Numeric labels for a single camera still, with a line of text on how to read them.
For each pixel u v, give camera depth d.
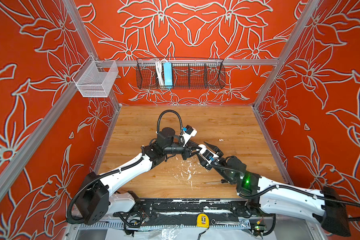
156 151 0.58
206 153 0.55
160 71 0.89
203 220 0.68
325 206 0.42
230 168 0.46
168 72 0.89
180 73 0.97
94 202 0.40
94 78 0.92
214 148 0.63
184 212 0.73
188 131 0.62
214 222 0.70
